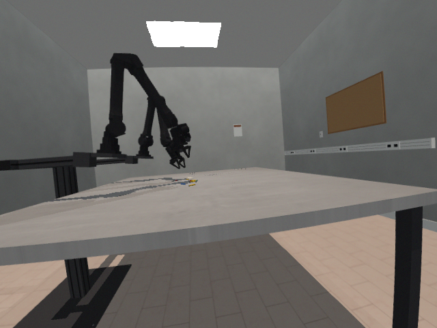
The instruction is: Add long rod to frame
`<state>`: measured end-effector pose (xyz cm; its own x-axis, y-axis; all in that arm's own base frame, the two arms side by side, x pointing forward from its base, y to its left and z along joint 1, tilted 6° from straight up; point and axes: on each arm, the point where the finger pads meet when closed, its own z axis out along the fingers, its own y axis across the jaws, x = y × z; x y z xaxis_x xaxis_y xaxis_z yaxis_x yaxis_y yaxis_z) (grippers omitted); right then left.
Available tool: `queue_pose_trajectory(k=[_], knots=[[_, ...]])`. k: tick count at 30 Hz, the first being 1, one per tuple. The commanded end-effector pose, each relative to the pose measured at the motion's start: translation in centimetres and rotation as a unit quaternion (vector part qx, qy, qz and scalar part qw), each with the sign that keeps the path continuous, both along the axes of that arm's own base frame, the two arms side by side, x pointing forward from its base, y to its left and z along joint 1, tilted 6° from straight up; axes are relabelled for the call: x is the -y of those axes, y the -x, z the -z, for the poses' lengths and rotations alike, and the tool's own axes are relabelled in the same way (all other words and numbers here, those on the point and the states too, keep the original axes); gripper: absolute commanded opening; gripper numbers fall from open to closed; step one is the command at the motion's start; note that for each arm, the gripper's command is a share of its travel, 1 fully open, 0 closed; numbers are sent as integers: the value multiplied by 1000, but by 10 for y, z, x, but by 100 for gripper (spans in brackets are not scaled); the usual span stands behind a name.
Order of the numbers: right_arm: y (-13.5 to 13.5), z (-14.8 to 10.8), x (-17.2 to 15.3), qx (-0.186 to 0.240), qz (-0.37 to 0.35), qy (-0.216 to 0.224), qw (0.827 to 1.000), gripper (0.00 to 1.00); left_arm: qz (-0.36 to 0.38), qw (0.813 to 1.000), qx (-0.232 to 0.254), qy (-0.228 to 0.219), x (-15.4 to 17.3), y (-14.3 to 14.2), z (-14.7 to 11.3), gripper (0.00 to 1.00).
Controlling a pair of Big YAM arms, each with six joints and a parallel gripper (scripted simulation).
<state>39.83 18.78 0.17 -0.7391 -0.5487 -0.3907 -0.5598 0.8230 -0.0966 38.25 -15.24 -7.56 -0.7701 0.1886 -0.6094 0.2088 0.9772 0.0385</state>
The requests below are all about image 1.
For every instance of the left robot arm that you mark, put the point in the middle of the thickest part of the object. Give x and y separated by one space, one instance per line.
144 141

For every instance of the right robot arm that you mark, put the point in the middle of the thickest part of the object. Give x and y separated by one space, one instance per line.
118 62

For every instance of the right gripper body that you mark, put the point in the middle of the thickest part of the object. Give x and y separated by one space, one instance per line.
177 142

